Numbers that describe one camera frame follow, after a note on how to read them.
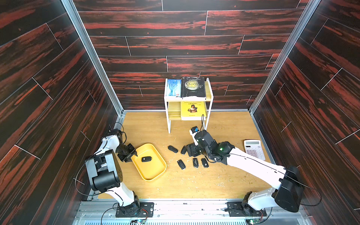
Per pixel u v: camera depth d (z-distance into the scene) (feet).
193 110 3.13
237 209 2.41
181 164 2.92
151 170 2.90
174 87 2.84
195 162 2.96
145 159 2.98
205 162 2.91
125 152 2.50
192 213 2.37
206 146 1.89
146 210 2.38
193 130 2.26
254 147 3.13
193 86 2.84
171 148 3.18
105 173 1.54
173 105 3.37
